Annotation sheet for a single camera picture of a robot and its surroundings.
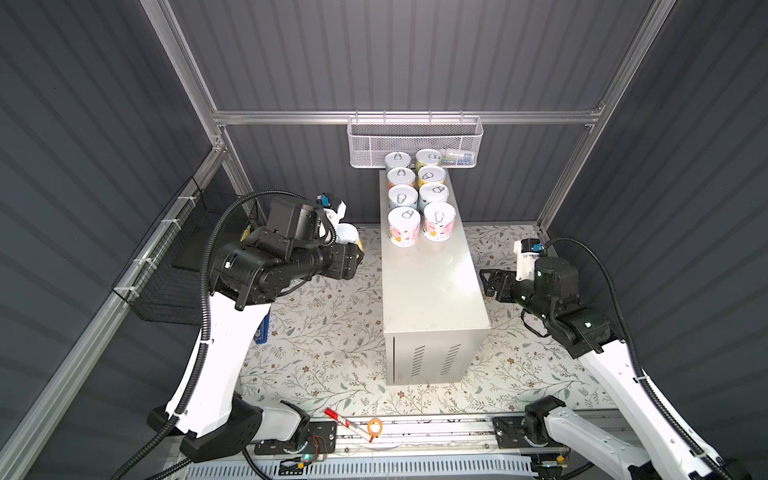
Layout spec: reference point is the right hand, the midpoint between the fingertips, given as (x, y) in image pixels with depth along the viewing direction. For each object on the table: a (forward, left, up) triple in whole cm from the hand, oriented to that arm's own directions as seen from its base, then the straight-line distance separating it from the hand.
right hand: (498, 274), depth 72 cm
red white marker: (-27, +38, -26) cm, 53 cm away
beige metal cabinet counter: (-16, +17, +7) cm, 25 cm away
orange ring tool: (-30, +32, -26) cm, 51 cm away
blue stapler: (-4, +66, -24) cm, 70 cm away
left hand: (-3, +35, +13) cm, 37 cm away
